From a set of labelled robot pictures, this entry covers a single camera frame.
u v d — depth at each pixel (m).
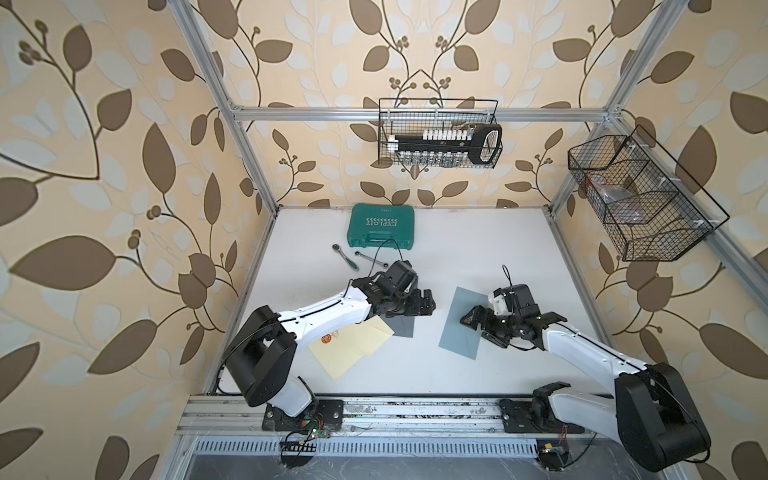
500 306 0.80
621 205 0.70
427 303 0.75
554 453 0.72
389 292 0.65
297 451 0.73
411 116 0.91
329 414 0.74
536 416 0.67
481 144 0.84
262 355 0.43
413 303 0.74
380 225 1.09
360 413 0.75
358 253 1.08
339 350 0.88
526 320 0.66
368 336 0.87
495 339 0.77
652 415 0.41
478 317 0.78
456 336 0.89
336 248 1.08
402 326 0.90
